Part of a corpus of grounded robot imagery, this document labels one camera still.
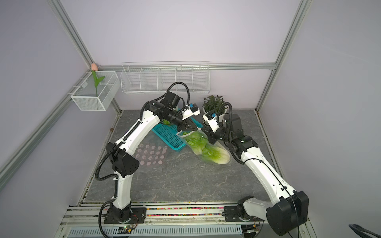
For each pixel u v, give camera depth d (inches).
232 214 29.0
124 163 22.4
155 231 25.3
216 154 33.3
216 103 39.0
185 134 33.4
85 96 29.8
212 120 24.6
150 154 37.0
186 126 26.8
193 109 26.5
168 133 41.5
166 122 27.5
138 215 28.8
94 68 35.1
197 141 31.0
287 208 15.2
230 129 22.1
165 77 38.8
